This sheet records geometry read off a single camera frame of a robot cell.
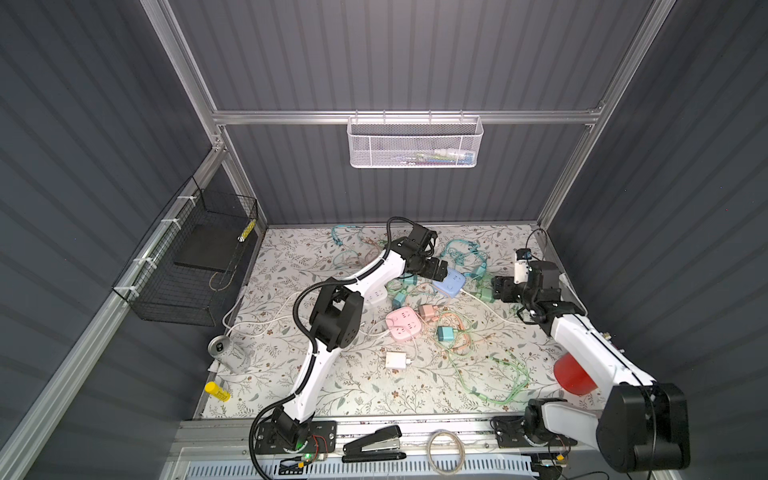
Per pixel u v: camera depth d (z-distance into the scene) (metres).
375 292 0.98
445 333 0.89
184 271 0.73
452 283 1.00
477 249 1.12
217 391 0.74
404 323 0.91
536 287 0.66
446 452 0.72
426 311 0.94
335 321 0.59
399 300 0.96
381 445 0.71
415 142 1.12
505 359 0.87
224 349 0.75
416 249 0.78
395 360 0.85
